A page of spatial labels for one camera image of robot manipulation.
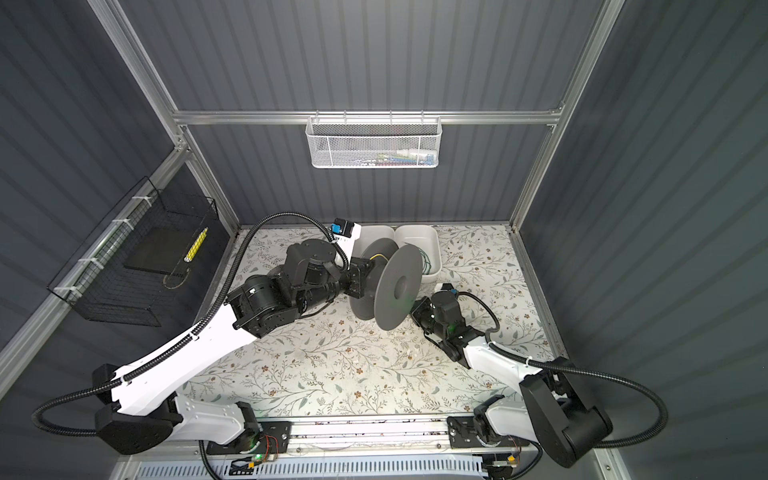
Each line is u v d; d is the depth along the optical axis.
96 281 0.64
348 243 0.54
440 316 0.67
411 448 0.73
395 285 0.63
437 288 0.83
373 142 1.24
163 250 0.75
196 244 0.78
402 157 0.92
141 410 0.39
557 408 0.43
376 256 0.63
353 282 0.54
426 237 1.15
